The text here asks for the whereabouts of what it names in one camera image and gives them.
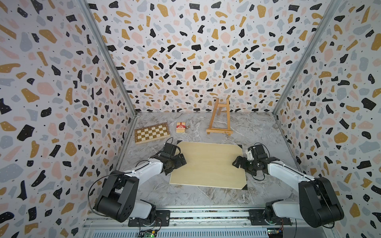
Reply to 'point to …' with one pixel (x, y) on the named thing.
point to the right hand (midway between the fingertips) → (238, 166)
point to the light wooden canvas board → (210, 164)
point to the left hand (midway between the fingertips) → (183, 163)
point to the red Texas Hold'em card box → (180, 127)
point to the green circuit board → (147, 233)
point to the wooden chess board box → (152, 133)
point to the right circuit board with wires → (275, 232)
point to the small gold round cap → (187, 127)
